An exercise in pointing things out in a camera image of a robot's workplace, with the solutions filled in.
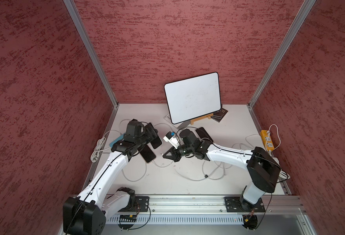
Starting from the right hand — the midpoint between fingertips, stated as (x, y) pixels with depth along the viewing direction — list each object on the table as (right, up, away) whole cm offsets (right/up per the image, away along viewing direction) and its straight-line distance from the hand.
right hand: (164, 159), depth 77 cm
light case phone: (-4, +9, 0) cm, 10 cm away
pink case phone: (-13, -2, +17) cm, 21 cm away
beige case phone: (+26, +10, +26) cm, 38 cm away
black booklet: (+40, +24, +33) cm, 57 cm away
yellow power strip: (+67, +8, +18) cm, 70 cm away
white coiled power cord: (+68, -11, +6) cm, 69 cm away
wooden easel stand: (+32, +23, +32) cm, 50 cm away
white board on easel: (+17, +36, +23) cm, 46 cm away
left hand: (-6, +12, +3) cm, 14 cm away
